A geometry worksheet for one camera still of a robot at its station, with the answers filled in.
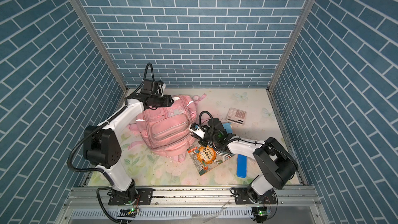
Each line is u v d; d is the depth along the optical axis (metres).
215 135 0.68
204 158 0.86
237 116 1.02
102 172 0.52
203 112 0.66
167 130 0.87
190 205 0.72
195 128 0.73
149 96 0.66
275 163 0.45
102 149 0.47
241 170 0.82
